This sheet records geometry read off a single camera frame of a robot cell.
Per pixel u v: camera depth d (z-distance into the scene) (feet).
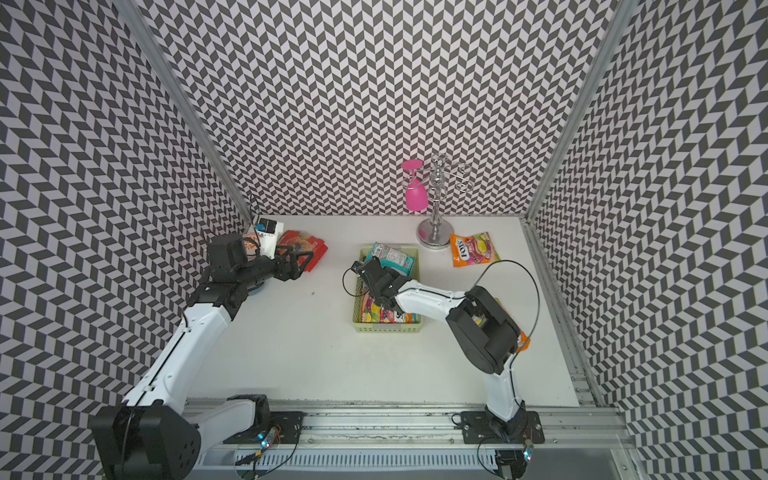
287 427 2.36
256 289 2.19
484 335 1.60
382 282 2.32
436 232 3.66
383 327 2.84
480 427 2.41
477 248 3.45
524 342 1.70
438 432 2.40
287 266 2.23
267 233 2.22
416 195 3.45
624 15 2.19
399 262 3.16
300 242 3.43
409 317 2.93
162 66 2.63
